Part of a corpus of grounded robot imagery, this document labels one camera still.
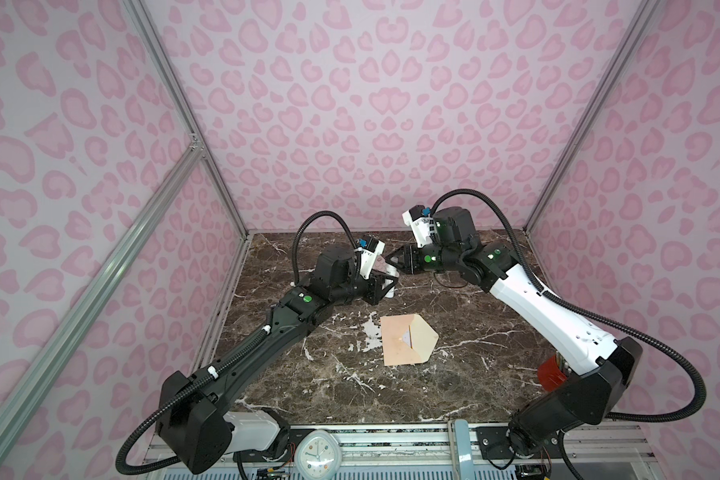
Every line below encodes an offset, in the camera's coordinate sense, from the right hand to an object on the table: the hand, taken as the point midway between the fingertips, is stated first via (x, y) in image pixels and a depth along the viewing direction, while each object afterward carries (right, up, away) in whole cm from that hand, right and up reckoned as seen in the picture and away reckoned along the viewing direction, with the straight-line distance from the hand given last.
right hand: (391, 256), depth 70 cm
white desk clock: (-17, -46, 0) cm, 49 cm away
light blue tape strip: (+16, -44, -1) cm, 47 cm away
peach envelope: (+3, -28, +19) cm, 34 cm away
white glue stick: (0, -3, +1) cm, 3 cm away
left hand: (+1, -4, +2) cm, 5 cm away
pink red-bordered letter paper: (+6, -25, +22) cm, 34 cm away
